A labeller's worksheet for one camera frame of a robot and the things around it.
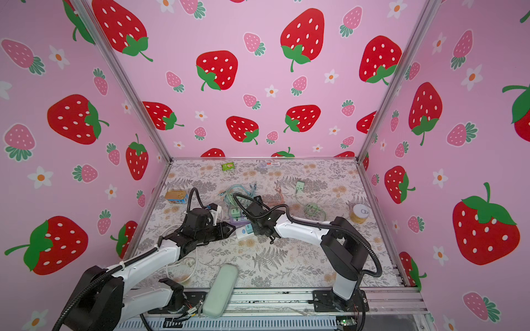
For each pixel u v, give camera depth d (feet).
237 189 3.52
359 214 3.04
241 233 2.91
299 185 3.52
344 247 1.52
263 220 2.15
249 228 2.82
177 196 3.25
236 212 2.97
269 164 3.88
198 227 2.23
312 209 3.23
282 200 3.41
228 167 3.80
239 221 3.05
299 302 2.45
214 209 2.61
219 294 2.40
